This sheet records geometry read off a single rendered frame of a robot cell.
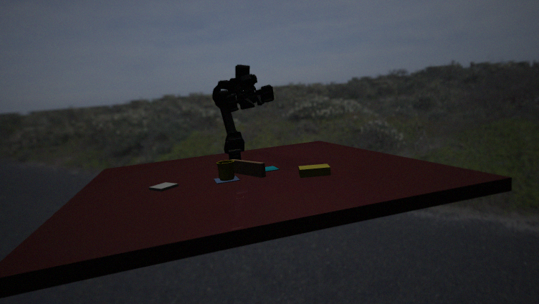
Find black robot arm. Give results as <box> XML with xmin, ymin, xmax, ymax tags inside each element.
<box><xmin>212</xmin><ymin>65</ymin><xmax>257</xmax><ymax>160</ymax></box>

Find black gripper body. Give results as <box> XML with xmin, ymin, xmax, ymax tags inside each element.
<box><xmin>226</xmin><ymin>85</ymin><xmax>274</xmax><ymax>112</ymax></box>

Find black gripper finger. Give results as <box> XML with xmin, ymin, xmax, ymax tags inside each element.
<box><xmin>255</xmin><ymin>90</ymin><xmax>264</xmax><ymax>105</ymax></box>
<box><xmin>239</xmin><ymin>93</ymin><xmax>254</xmax><ymax>110</ymax></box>

